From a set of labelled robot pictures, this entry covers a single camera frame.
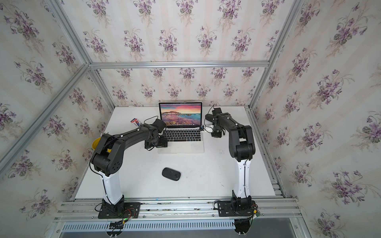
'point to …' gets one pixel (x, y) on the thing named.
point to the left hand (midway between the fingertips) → (161, 147)
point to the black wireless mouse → (171, 173)
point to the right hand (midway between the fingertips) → (218, 132)
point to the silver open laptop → (184, 128)
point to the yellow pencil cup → (95, 143)
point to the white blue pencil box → (135, 122)
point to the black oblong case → (210, 117)
